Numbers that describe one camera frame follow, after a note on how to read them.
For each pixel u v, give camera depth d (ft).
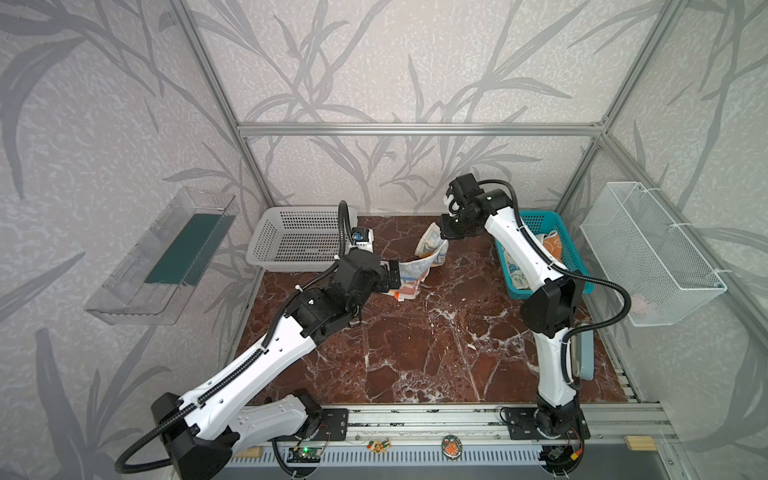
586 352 2.70
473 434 2.38
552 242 3.34
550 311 1.77
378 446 2.31
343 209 1.63
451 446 2.32
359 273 1.60
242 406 1.37
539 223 3.67
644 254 2.11
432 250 3.02
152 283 2.06
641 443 2.32
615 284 1.62
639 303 2.37
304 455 2.35
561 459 2.41
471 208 2.09
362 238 1.93
